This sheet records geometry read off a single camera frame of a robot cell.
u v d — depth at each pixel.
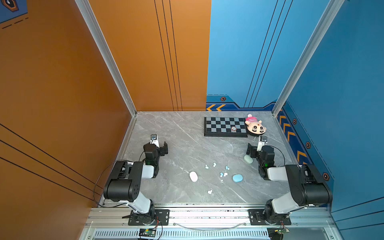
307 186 0.45
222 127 1.06
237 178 0.86
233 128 1.05
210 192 0.81
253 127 1.00
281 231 0.70
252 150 0.86
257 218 0.72
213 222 0.73
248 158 0.92
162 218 0.75
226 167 0.89
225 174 0.87
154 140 0.81
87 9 0.70
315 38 0.80
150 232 0.71
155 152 0.75
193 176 0.85
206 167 0.89
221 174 0.87
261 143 0.81
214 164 0.91
